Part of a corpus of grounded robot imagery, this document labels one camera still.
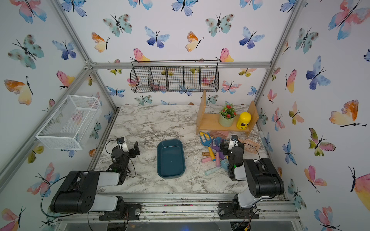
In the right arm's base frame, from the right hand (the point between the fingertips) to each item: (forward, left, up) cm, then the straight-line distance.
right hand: (232, 139), depth 91 cm
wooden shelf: (+15, +13, -1) cm, 20 cm away
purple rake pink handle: (-9, +9, -6) cm, 14 cm away
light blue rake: (-13, +5, -8) cm, 16 cm away
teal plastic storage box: (-12, +39, -7) cm, 41 cm away
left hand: (-5, +64, 0) cm, 64 cm away
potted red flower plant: (+10, +5, +9) cm, 15 cm away
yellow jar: (+10, -7, +8) cm, 15 cm away
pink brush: (+9, +4, -8) cm, 13 cm away
